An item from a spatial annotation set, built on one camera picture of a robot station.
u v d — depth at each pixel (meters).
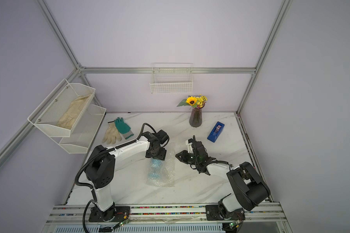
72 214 0.75
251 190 0.44
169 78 1.05
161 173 0.80
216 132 1.01
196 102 0.93
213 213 0.73
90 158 0.51
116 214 0.73
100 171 0.48
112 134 1.08
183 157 0.78
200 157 0.70
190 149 0.82
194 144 0.74
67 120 0.75
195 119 1.08
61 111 0.78
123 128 1.09
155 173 0.78
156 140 0.66
